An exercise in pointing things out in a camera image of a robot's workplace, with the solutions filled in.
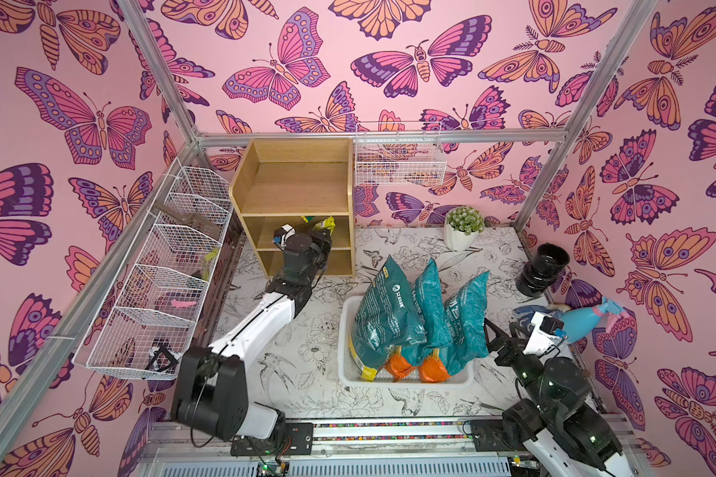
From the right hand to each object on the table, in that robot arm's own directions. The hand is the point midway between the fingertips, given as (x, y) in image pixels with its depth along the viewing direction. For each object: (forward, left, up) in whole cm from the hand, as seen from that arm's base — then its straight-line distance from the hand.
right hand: (495, 324), depth 69 cm
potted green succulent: (+40, -1, -8) cm, 41 cm away
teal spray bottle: (+8, -29, -13) cm, 33 cm away
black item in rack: (-8, +78, -2) cm, 79 cm away
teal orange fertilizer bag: (0, +7, +4) cm, 8 cm away
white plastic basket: (-8, +6, -12) cm, 16 cm away
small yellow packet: (+30, +42, +3) cm, 52 cm away
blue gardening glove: (+16, -21, -24) cm, 36 cm away
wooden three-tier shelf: (+41, +58, +10) cm, 71 cm away
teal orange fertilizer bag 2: (+6, +15, +4) cm, 17 cm away
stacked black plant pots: (+24, -24, -8) cm, 35 cm away
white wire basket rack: (-3, +83, -2) cm, 84 cm away
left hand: (+25, +38, +8) cm, 47 cm away
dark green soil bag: (-1, +25, +3) cm, 26 cm away
